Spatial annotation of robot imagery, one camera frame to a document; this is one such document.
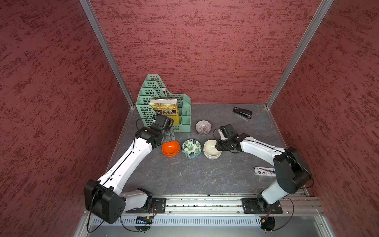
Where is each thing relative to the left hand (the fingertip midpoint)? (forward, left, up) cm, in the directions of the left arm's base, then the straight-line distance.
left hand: (162, 139), depth 79 cm
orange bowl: (+1, -2, -14) cm, 15 cm away
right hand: (+2, -32, -14) cm, 35 cm away
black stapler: (+35, -56, -16) cm, 68 cm away
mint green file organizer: (+38, +11, +5) cm, 40 cm away
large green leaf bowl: (+3, -16, -16) cm, 22 cm away
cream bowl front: (+1, -28, -15) cm, 31 cm away
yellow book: (+18, -2, +6) cm, 19 cm away
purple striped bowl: (+19, -24, -15) cm, 34 cm away
